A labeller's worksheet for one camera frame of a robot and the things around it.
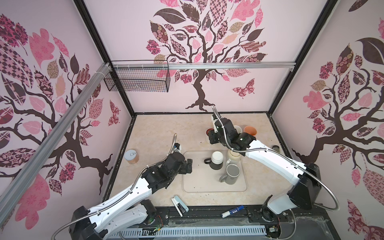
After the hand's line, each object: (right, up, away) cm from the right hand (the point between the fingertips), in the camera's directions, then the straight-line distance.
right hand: (211, 130), depth 79 cm
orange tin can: (-48, -17, +11) cm, 52 cm away
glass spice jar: (+45, -13, +16) cm, 50 cm away
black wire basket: (-46, +35, +16) cm, 60 cm away
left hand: (-14, -18, -2) cm, 23 cm away
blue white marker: (+5, -43, -7) cm, 43 cm away
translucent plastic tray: (-4, -29, +6) cm, 30 cm away
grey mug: (+11, -23, -2) cm, 26 cm away
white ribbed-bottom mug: (+21, 0, +22) cm, 30 cm away
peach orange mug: (+29, -1, +19) cm, 35 cm away
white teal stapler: (-16, -39, -5) cm, 43 cm away
